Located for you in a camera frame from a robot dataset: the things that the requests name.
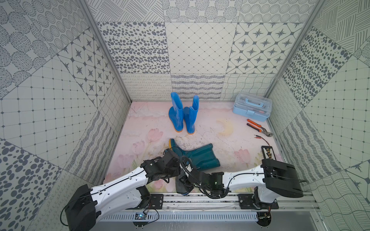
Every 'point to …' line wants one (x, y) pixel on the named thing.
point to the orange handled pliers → (258, 127)
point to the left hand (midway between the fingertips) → (184, 173)
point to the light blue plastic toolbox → (252, 106)
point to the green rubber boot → (202, 157)
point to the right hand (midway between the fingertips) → (181, 179)
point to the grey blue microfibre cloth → (180, 186)
